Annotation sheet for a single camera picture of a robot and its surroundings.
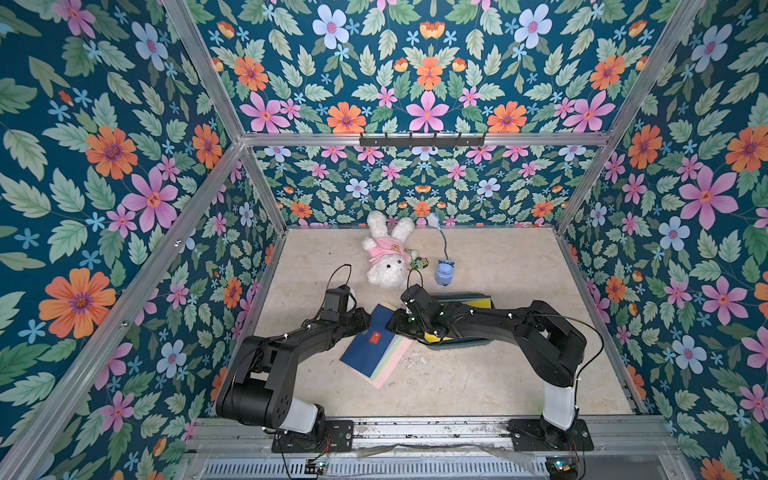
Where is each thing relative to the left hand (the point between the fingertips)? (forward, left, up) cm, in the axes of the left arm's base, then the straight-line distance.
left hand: (372, 315), depth 93 cm
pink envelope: (-14, -6, -2) cm, 15 cm away
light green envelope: (-11, -5, -3) cm, 13 cm away
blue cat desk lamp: (+13, -25, +5) cm, 28 cm away
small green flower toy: (+20, -17, -1) cm, 26 cm away
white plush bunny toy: (+17, -6, +7) cm, 20 cm away
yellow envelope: (0, -35, +2) cm, 35 cm away
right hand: (-6, -5, +3) cm, 8 cm away
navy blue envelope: (-10, +2, -4) cm, 11 cm away
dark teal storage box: (0, -27, +5) cm, 28 cm away
